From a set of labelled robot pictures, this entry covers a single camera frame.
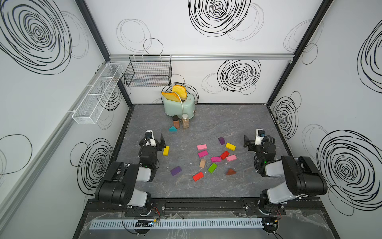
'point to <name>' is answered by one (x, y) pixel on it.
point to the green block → (212, 168)
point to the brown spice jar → (176, 121)
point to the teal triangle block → (172, 129)
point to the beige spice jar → (185, 121)
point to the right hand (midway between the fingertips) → (254, 135)
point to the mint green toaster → (172, 107)
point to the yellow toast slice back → (181, 90)
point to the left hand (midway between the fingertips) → (152, 135)
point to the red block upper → (225, 155)
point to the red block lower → (198, 177)
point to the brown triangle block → (231, 172)
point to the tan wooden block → (202, 163)
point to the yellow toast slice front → (171, 96)
